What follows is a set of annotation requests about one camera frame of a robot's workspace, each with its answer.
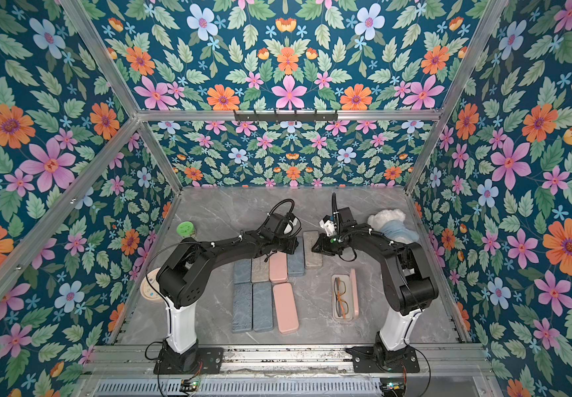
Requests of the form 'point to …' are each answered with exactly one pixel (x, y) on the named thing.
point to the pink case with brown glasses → (278, 267)
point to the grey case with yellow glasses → (263, 309)
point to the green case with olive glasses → (296, 261)
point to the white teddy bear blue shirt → (390, 222)
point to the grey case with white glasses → (242, 317)
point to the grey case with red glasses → (242, 270)
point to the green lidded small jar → (185, 229)
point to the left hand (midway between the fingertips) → (301, 242)
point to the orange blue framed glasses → (342, 307)
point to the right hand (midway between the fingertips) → (320, 244)
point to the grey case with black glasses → (260, 269)
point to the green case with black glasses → (313, 260)
